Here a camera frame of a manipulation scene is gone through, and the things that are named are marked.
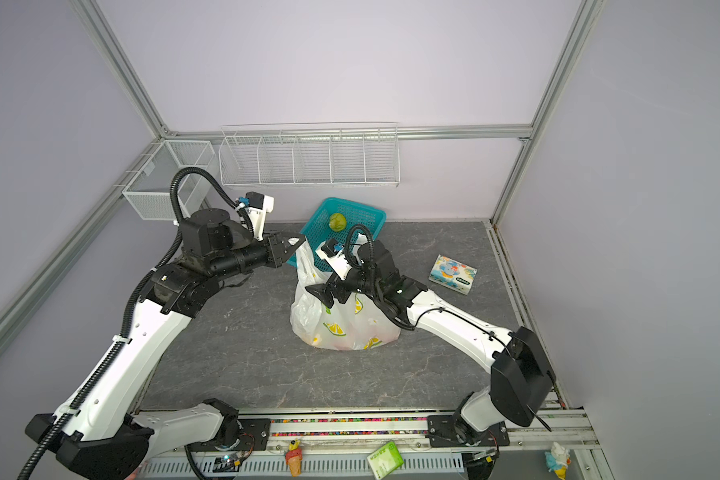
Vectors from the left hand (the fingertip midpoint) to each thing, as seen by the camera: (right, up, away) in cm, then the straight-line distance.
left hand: (304, 243), depth 63 cm
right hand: (+1, -8, +11) cm, 13 cm away
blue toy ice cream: (+57, -50, +5) cm, 76 cm away
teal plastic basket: (-6, +6, +49) cm, 50 cm away
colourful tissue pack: (+42, -9, +36) cm, 56 cm away
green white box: (+17, -51, +6) cm, 54 cm away
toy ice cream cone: (-4, -50, +6) cm, 50 cm away
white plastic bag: (+11, -22, +18) cm, 30 cm away
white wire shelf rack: (+10, +32, +42) cm, 54 cm away
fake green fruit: (+1, +9, +52) cm, 53 cm away
